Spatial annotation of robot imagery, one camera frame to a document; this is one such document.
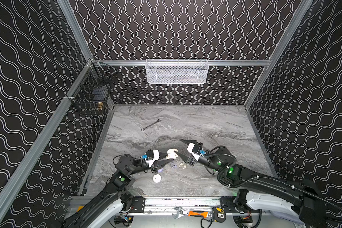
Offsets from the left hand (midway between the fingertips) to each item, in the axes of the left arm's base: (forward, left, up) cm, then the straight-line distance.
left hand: (173, 158), depth 61 cm
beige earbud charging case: (+2, +1, 0) cm, 2 cm away
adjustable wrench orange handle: (-16, -3, -29) cm, 33 cm away
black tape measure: (-17, -22, -26) cm, 38 cm away
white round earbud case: (0, +10, -26) cm, 28 cm away
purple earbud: (+8, 0, -28) cm, 29 cm away
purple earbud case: (+5, +8, -27) cm, 29 cm away
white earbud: (+8, -6, -28) cm, 30 cm away
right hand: (+6, -2, +2) cm, 7 cm away
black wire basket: (+43, +55, 0) cm, 70 cm away
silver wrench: (+35, +25, -27) cm, 51 cm away
